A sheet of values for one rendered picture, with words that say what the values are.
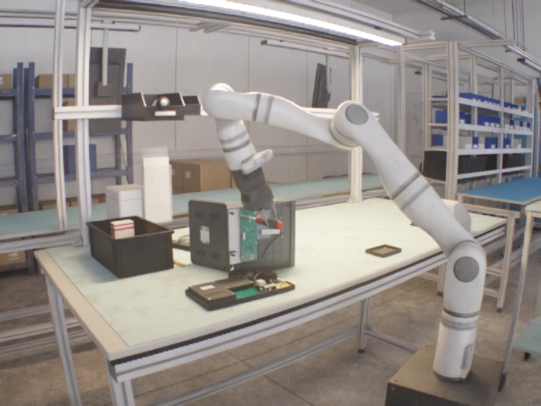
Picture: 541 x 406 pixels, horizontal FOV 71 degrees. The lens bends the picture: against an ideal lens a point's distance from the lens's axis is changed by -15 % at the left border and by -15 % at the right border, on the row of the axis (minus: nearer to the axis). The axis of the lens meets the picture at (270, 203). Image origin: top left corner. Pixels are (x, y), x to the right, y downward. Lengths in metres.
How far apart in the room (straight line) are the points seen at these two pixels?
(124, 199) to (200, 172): 3.16
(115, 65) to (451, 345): 2.56
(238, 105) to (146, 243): 0.54
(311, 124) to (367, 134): 0.14
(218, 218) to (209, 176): 3.48
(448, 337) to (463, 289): 0.12
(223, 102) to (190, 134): 4.81
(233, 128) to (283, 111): 0.12
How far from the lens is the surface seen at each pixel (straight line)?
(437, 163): 4.00
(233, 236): 1.25
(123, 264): 1.31
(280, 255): 1.37
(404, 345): 2.71
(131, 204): 1.62
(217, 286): 1.15
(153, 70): 5.61
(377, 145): 0.99
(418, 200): 0.98
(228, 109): 1.01
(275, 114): 1.01
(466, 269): 0.98
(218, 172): 4.84
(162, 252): 1.36
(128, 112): 1.61
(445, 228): 1.03
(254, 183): 1.07
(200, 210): 1.35
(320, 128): 1.06
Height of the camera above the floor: 1.42
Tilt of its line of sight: 10 degrees down
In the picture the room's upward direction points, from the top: straight up
